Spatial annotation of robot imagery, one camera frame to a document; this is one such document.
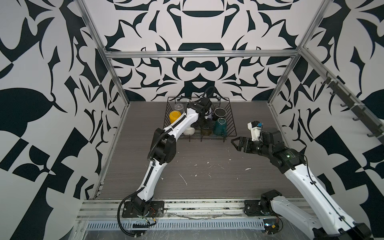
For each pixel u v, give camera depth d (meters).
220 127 0.95
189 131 0.95
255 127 0.66
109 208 0.76
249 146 0.65
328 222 0.40
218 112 0.99
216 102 1.24
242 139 0.65
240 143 0.65
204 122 0.83
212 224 0.65
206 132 0.98
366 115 0.55
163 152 0.58
